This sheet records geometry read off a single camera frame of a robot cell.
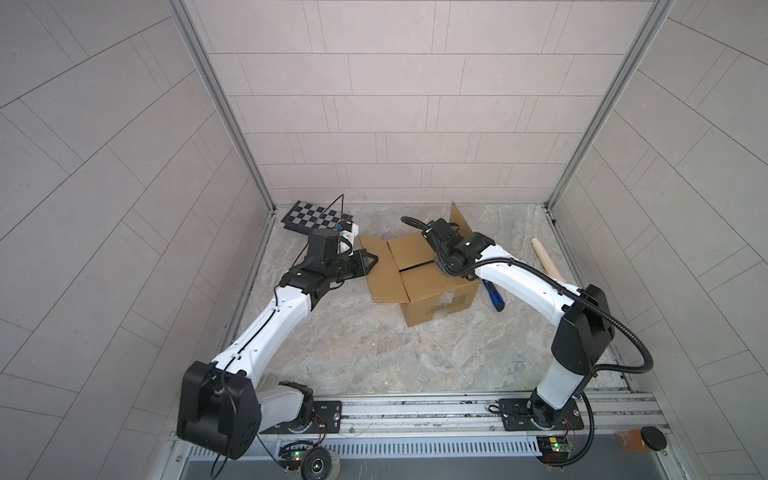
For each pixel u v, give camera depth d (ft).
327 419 2.31
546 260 3.20
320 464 1.87
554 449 2.23
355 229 2.37
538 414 2.08
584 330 1.45
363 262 2.23
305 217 3.56
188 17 2.37
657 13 2.33
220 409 1.26
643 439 2.02
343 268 2.18
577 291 1.54
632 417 2.36
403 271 2.64
